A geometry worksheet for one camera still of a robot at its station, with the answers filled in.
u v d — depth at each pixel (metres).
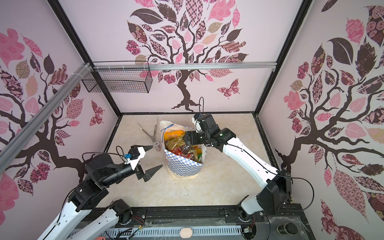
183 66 0.94
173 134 0.87
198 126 0.61
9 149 0.50
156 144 0.95
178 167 0.75
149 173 0.53
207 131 0.56
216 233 0.70
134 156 0.47
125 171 0.52
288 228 0.62
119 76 0.95
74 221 0.43
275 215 0.73
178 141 0.79
